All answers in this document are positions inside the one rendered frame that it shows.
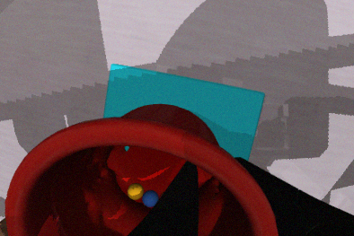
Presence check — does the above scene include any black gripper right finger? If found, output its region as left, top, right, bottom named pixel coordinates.
left=235, top=157, right=354, bottom=236

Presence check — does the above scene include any blue marble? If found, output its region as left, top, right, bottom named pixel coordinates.
left=142, top=190, right=159, bottom=207

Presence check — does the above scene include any yellow marble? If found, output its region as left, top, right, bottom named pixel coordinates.
left=128, top=182, right=144, bottom=200

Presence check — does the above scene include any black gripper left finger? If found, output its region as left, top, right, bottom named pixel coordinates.
left=128, top=162, right=199, bottom=236

